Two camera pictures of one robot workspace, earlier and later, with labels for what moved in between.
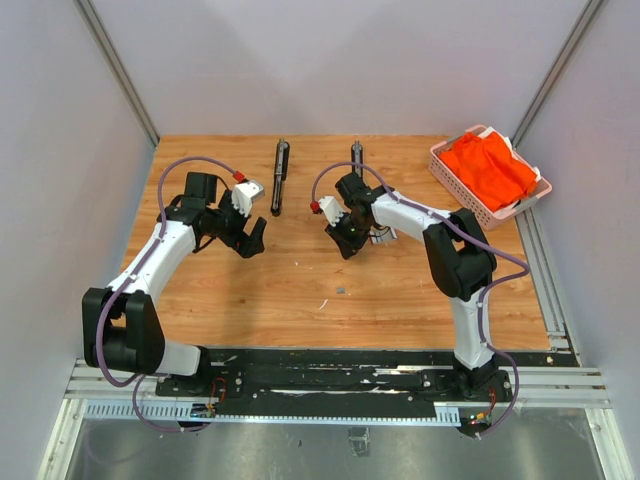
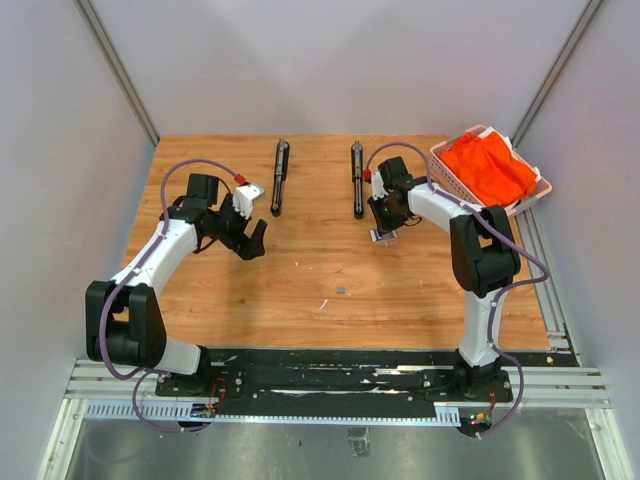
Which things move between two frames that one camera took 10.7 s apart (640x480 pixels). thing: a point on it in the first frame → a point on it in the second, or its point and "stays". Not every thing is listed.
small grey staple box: x=382 y=235 stays
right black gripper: x=347 y=247 → x=384 y=226
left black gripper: x=246 y=245 stays
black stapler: x=357 y=157 stays
